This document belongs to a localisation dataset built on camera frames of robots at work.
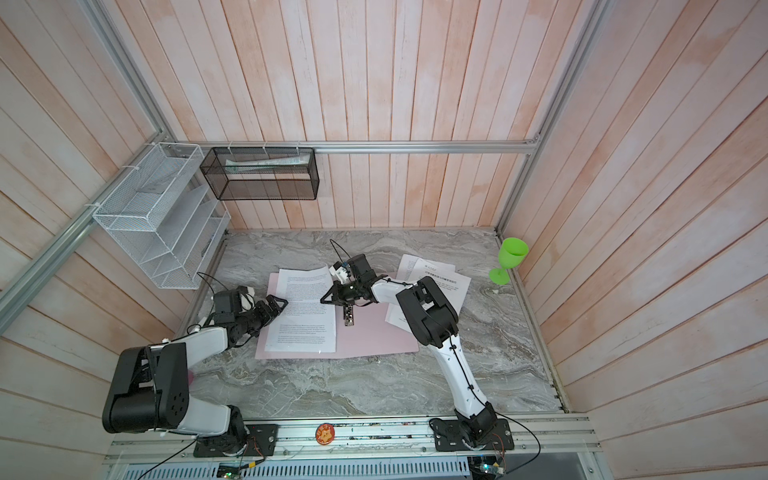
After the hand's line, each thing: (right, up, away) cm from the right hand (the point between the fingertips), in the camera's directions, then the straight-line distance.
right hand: (321, 301), depth 97 cm
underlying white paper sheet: (+30, +12, +12) cm, 34 cm away
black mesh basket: (-23, +45, +7) cm, 50 cm away
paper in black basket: (-25, +43, -7) cm, 50 cm away
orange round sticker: (+5, -31, -22) cm, 38 cm away
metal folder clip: (+9, -4, -1) cm, 11 cm away
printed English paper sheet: (-4, -7, -4) cm, 9 cm away
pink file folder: (+16, -11, -5) cm, 20 cm away
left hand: (-12, -3, -4) cm, 13 cm away
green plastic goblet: (+61, +15, -4) cm, 63 cm away
